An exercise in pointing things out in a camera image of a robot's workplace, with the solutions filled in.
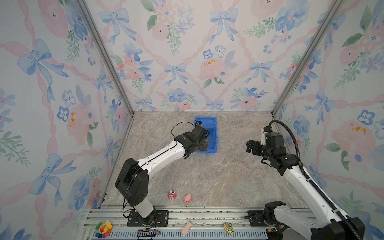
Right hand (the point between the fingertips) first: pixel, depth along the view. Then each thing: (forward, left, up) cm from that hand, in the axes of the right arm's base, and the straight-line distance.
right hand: (256, 143), depth 81 cm
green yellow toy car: (-37, +17, -16) cm, 44 cm away
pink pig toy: (-24, +37, -16) cm, 47 cm away
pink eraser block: (-37, +36, -15) cm, 54 cm away
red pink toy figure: (-24, +45, -13) cm, 52 cm away
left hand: (+4, +31, -2) cm, 31 cm away
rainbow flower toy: (-38, +76, -16) cm, 86 cm away
